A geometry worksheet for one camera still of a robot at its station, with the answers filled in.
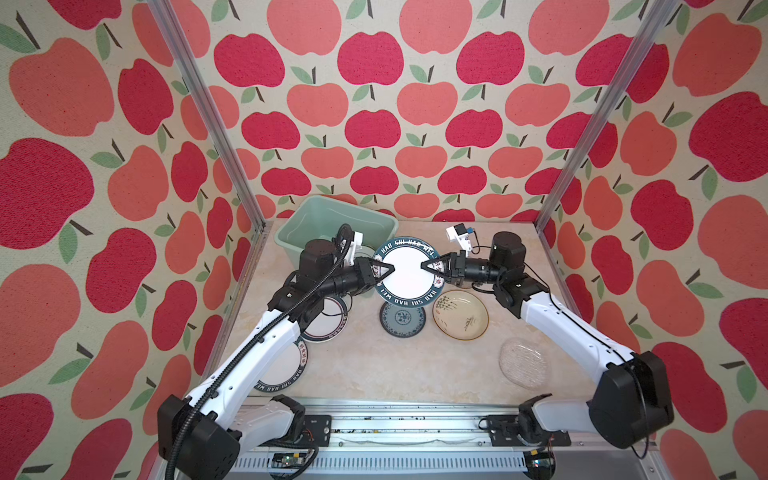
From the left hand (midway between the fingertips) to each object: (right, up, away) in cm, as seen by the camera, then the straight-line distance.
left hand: (397, 274), depth 68 cm
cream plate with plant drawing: (+21, -15, +26) cm, 37 cm away
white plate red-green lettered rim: (+3, -3, +1) cm, 4 cm away
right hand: (+8, +2, +3) cm, 8 cm away
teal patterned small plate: (+3, -17, +26) cm, 31 cm away
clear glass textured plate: (+38, -28, +19) cm, 51 cm away
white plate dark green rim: (-20, -18, +26) cm, 37 cm away
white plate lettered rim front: (-31, -29, +16) cm, 46 cm away
